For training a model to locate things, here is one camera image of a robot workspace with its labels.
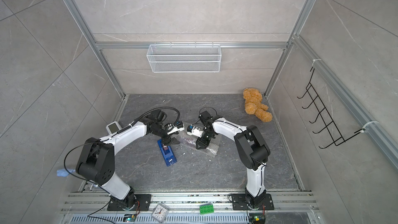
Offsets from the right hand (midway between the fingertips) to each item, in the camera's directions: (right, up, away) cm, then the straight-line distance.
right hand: (202, 143), depth 92 cm
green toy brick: (+2, -24, -23) cm, 33 cm away
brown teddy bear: (+36, +28, +15) cm, 48 cm away
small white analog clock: (-19, -26, -23) cm, 40 cm away
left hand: (-13, +6, -4) cm, 15 cm away
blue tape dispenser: (-19, -5, -7) cm, 21 cm away
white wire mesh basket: (-12, +55, +9) cm, 57 cm away
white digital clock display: (-57, +9, +4) cm, 58 cm away
